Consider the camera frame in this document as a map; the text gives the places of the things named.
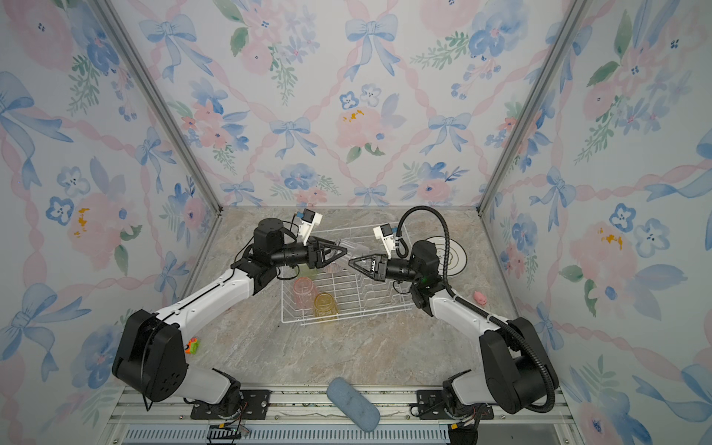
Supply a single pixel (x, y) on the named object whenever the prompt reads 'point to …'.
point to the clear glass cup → (354, 249)
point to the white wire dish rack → (343, 289)
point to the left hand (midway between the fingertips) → (342, 248)
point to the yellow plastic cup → (325, 306)
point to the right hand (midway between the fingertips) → (351, 263)
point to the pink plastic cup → (305, 293)
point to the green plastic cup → (306, 272)
